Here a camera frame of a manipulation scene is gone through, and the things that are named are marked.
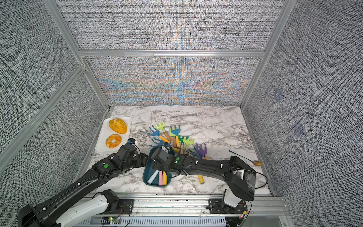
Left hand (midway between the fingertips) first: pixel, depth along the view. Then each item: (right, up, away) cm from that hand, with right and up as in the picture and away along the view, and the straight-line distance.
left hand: (145, 156), depth 78 cm
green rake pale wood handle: (+20, +6, +21) cm, 29 cm away
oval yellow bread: (-26, +16, +25) cm, 39 cm away
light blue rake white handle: (+3, -13, +4) cm, 14 cm away
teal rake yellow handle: (+29, -1, +12) cm, 31 cm away
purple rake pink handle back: (+33, -1, +14) cm, 36 cm away
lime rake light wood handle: (+24, +5, +20) cm, 31 cm away
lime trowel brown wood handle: (+14, +9, +23) cm, 28 cm away
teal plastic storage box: (0, -10, +6) cm, 12 cm away
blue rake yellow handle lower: (+9, +5, +20) cm, 22 cm away
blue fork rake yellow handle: (+16, +12, +25) cm, 32 cm away
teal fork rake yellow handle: (+10, -13, +3) cm, 17 cm away
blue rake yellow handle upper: (+2, +10, +25) cm, 28 cm away
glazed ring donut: (-27, +6, +20) cm, 34 cm away
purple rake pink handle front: (+8, -13, +4) cm, 16 cm away
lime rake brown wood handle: (+6, +15, +29) cm, 33 cm away
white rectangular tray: (-36, +12, +25) cm, 45 cm away
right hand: (+5, -3, 0) cm, 6 cm away
